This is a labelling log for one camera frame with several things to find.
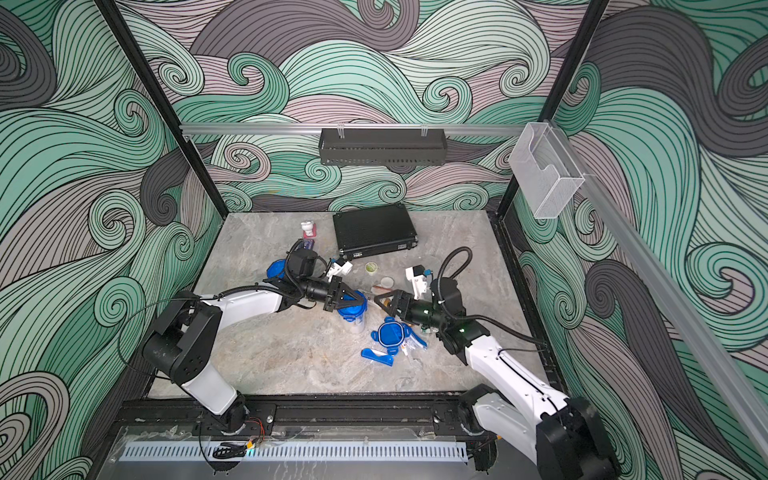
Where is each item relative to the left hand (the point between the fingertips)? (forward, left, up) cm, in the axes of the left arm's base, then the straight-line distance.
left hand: (362, 301), depth 78 cm
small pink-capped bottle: (+36, +22, -11) cm, 43 cm away
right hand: (-3, -4, +2) cm, 6 cm away
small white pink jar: (+14, -7, -14) cm, 21 cm away
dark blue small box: (+30, +22, -13) cm, 39 cm away
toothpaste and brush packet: (-5, -15, -14) cm, 21 cm away
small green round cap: (+21, -2, -15) cm, 26 cm away
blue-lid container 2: (+12, +26, -2) cm, 29 cm away
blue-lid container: (-3, +2, -2) cm, 4 cm away
